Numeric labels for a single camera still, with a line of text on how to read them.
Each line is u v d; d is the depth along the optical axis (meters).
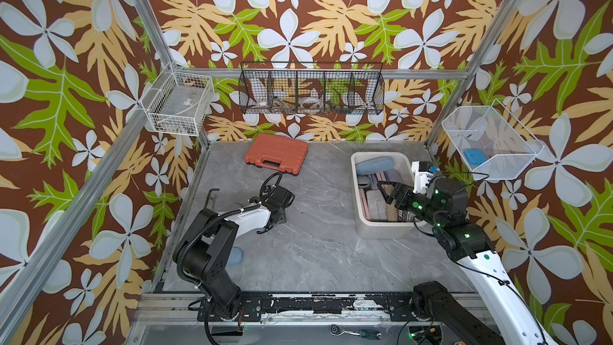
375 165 0.91
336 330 0.69
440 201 0.52
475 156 0.80
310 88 0.97
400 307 0.73
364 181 0.88
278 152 1.11
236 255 0.83
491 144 0.82
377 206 0.84
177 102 0.86
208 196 1.01
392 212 0.81
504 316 0.41
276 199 0.75
